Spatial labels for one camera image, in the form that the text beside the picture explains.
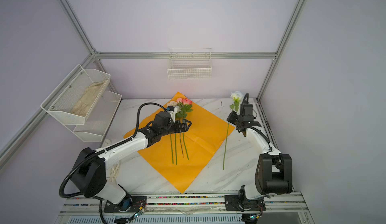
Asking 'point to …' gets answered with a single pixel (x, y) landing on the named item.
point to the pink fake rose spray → (184, 108)
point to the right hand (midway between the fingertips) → (228, 114)
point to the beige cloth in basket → (84, 104)
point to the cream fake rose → (174, 103)
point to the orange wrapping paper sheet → (181, 156)
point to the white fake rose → (236, 96)
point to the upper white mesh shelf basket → (74, 98)
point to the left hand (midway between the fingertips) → (185, 124)
